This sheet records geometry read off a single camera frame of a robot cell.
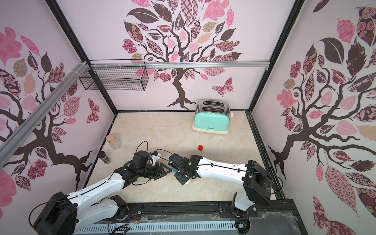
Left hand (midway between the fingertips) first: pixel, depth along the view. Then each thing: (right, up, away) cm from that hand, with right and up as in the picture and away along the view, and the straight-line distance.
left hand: (170, 175), depth 79 cm
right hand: (+6, 0, 0) cm, 6 cm away
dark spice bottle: (-42, +10, +7) cm, 43 cm away
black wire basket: (-37, +61, +16) cm, 73 cm away
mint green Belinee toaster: (+26, +33, +19) cm, 46 cm away
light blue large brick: (+2, +2, +1) cm, 4 cm away
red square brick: (+18, +12, +19) cm, 29 cm away
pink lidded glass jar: (-40, +16, +17) cm, 46 cm away
